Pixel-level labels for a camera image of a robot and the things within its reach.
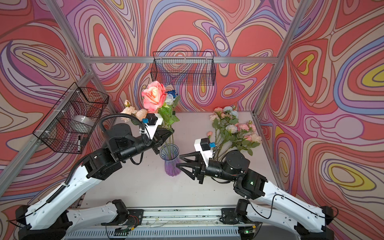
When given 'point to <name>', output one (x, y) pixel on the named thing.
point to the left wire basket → (69, 125)
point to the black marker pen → (79, 143)
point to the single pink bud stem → (209, 133)
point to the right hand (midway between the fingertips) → (180, 166)
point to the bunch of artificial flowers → (230, 135)
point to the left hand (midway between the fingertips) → (173, 129)
